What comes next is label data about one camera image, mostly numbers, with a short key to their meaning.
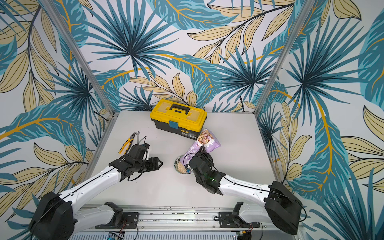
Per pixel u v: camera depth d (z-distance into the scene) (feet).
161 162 2.68
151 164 2.42
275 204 1.34
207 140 2.52
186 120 3.05
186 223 2.41
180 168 2.89
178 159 2.95
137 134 3.50
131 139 3.38
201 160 1.96
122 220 2.32
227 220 2.38
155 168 2.44
